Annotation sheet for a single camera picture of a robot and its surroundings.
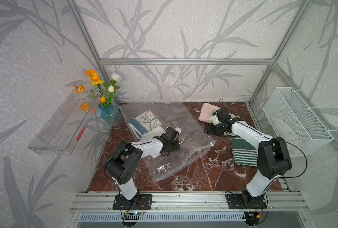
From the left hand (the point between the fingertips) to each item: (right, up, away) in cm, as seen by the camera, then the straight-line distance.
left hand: (177, 146), depth 93 cm
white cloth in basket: (+59, +12, -16) cm, 63 cm away
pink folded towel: (+24, +25, +21) cm, 41 cm away
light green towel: (+21, +18, -7) cm, 28 cm away
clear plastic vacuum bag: (+6, +20, +19) cm, 28 cm away
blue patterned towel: (-26, +15, +9) cm, 31 cm away
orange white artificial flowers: (-45, +36, -4) cm, 58 cm away
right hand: (+20, +10, 0) cm, 22 cm away
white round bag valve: (+1, +10, +9) cm, 13 cm away
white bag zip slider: (+22, +2, -4) cm, 22 cm away
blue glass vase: (-46, +21, +5) cm, 51 cm away
